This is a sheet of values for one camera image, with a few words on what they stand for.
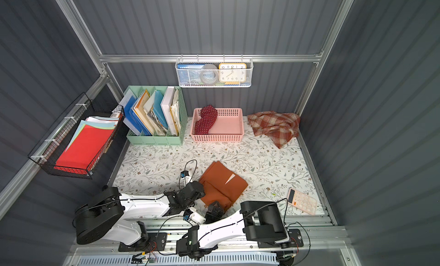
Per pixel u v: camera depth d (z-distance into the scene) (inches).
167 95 38.9
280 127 41.6
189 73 33.0
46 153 23.8
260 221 18.6
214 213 26.7
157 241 29.0
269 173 37.3
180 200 25.8
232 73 34.8
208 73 34.9
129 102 39.8
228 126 46.5
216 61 35.0
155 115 38.0
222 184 35.2
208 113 44.8
